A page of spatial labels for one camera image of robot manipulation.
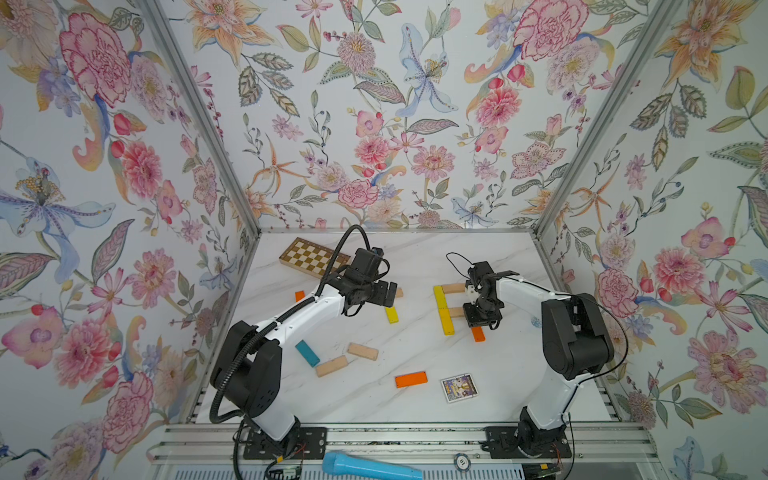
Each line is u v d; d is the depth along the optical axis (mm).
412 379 842
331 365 864
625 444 765
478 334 924
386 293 784
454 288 1032
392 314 980
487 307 816
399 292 1032
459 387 818
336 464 679
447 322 953
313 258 1098
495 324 787
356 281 662
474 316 860
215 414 400
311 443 731
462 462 719
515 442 731
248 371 441
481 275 809
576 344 503
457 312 976
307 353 883
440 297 1030
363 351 900
